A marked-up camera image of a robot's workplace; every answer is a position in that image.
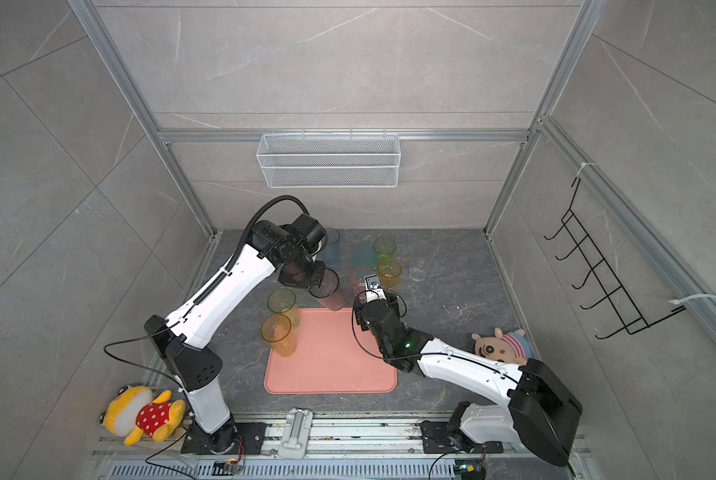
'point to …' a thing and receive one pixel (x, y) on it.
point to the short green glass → (384, 249)
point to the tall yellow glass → (277, 329)
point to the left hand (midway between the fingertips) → (317, 277)
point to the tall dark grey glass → (329, 292)
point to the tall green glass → (282, 301)
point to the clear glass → (420, 254)
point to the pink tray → (333, 356)
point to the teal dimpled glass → (365, 260)
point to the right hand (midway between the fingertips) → (370, 293)
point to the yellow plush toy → (133, 414)
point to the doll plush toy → (513, 347)
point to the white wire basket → (322, 159)
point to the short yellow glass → (389, 272)
